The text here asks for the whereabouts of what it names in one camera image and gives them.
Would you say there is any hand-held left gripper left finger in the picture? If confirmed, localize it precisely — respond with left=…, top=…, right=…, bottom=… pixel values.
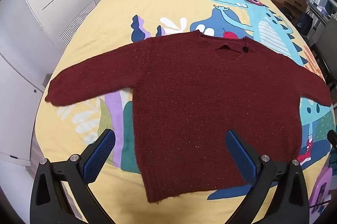
left=29, top=129, right=116, bottom=224

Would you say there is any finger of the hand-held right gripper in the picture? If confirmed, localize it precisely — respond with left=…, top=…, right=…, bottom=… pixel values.
left=327, top=130, right=337, bottom=154

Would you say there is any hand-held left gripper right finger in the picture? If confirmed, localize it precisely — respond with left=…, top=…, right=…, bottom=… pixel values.
left=226, top=130, right=309, bottom=224

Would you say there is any dark red knit sweater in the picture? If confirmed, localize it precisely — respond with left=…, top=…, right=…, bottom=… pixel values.
left=45, top=30, right=333, bottom=204

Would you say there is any dark bag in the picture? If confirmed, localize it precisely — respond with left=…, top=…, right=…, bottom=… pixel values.
left=297, top=12, right=314, bottom=36

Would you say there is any white wardrobe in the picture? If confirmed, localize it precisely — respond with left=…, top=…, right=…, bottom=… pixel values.
left=0, top=0, right=124, bottom=161

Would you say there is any yellow dinosaur printed blanket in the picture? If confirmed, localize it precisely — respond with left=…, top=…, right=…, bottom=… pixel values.
left=34, top=0, right=336, bottom=224

